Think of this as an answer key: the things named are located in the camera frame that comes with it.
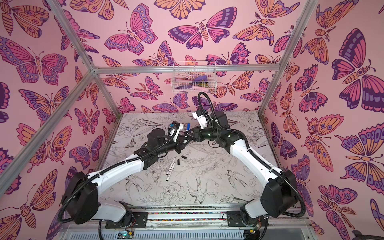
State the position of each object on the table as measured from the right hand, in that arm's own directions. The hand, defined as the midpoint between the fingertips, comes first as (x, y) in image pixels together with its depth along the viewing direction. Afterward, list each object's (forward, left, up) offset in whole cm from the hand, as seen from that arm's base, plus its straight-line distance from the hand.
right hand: (187, 130), depth 73 cm
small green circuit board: (-40, +30, -31) cm, 59 cm away
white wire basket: (+40, -3, +5) cm, 41 cm away
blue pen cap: (+1, -1, +2) cm, 2 cm away
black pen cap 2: (+2, +4, -29) cm, 30 cm away
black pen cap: (-2, +8, -29) cm, 30 cm away
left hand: (-1, -2, -4) cm, 5 cm away
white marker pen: (-4, +11, -28) cm, 31 cm away
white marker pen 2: (-12, +12, -28) cm, 33 cm away
